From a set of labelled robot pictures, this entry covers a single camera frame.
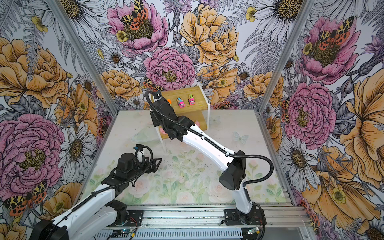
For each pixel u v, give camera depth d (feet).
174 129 1.69
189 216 2.50
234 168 1.50
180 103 2.50
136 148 2.40
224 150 1.57
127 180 2.09
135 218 2.40
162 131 2.80
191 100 2.55
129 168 2.18
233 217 2.44
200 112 2.62
